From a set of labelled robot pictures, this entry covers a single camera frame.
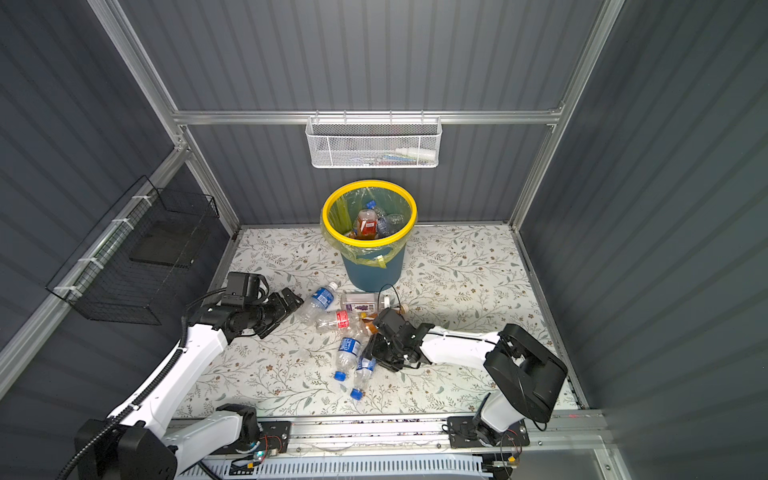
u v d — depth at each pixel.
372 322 0.88
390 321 0.68
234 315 0.57
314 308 0.92
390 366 0.76
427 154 0.90
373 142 1.24
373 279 1.04
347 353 0.83
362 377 0.79
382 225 0.95
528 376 0.45
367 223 0.89
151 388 0.43
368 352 0.74
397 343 0.66
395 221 0.91
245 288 0.63
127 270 0.71
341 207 0.91
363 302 0.97
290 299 0.74
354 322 0.93
